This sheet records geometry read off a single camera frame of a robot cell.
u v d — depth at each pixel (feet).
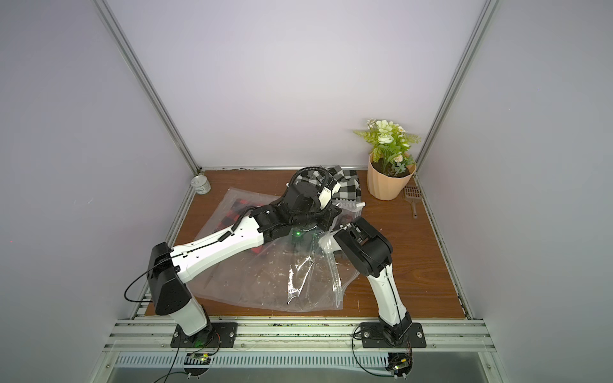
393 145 2.95
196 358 2.35
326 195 2.06
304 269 2.28
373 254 1.78
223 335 2.40
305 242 2.38
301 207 1.81
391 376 2.20
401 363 2.28
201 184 3.56
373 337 2.39
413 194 3.52
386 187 3.23
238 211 3.40
